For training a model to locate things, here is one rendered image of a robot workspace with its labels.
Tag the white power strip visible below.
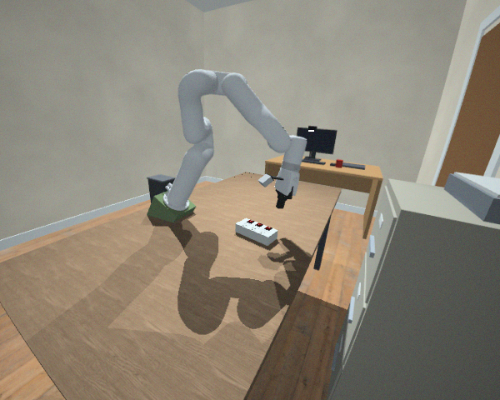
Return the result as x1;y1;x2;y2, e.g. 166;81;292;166
235;218;278;246

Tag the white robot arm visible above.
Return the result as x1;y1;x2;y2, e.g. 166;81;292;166
163;69;307;211

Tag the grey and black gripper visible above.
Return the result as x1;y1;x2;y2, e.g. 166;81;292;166
275;167;299;208

